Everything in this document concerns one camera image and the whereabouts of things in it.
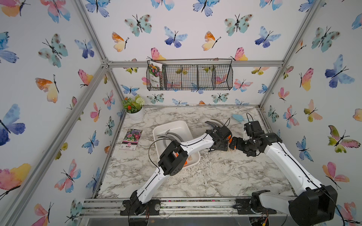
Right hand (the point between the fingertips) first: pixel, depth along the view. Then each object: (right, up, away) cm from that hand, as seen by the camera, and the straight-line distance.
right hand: (238, 146), depth 80 cm
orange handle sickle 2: (-43, +4, +21) cm, 48 cm away
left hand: (-6, -2, +13) cm, 14 cm away
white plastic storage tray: (-45, +5, +24) cm, 51 cm away
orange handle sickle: (-5, +4, -3) cm, 8 cm away
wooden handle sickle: (-9, +12, +29) cm, 33 cm away
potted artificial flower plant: (-66, +23, +20) cm, 73 cm away
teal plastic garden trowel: (+13, +17, +34) cm, 40 cm away
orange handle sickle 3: (-30, -12, +8) cm, 33 cm away
